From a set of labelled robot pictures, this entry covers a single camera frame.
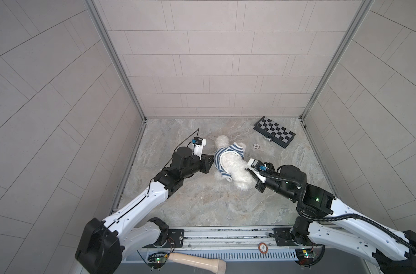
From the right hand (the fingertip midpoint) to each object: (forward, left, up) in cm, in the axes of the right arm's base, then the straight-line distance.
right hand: (245, 168), depth 65 cm
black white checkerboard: (+34, -29, -22) cm, 50 cm away
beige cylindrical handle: (-27, +15, -22) cm, 38 cm away
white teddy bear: (+2, +4, +1) cm, 5 cm away
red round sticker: (-23, -6, -26) cm, 35 cm away
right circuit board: (-27, -22, -27) cm, 44 cm away
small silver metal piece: (+31, -22, -23) cm, 44 cm away
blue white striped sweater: (+9, +3, +2) cm, 9 cm away
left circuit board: (-24, +36, -22) cm, 49 cm away
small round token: (+28, -14, -25) cm, 40 cm away
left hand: (+8, +10, -4) cm, 13 cm away
